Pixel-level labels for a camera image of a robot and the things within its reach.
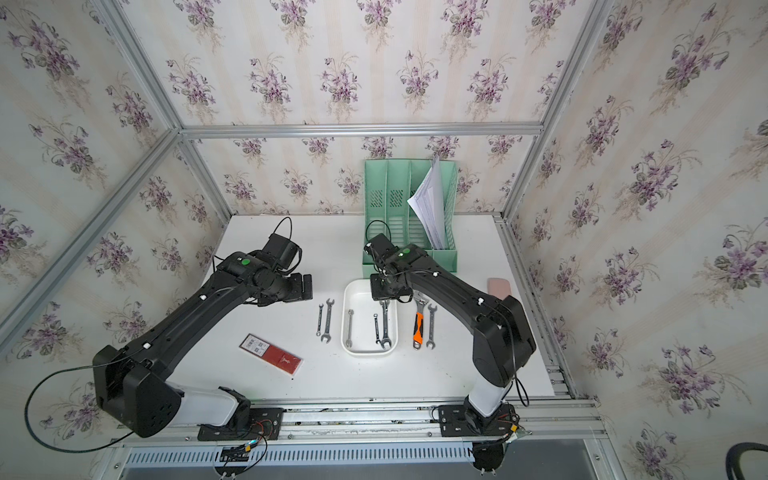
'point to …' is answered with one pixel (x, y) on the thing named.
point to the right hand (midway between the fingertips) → (383, 294)
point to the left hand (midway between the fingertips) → (302, 295)
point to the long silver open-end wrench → (385, 339)
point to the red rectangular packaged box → (272, 354)
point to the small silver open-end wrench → (349, 342)
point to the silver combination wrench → (432, 312)
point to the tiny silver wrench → (319, 320)
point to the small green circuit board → (238, 453)
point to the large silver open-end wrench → (326, 335)
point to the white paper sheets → (428, 201)
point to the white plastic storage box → (356, 295)
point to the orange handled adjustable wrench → (419, 321)
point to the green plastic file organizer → (388, 186)
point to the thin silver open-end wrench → (376, 329)
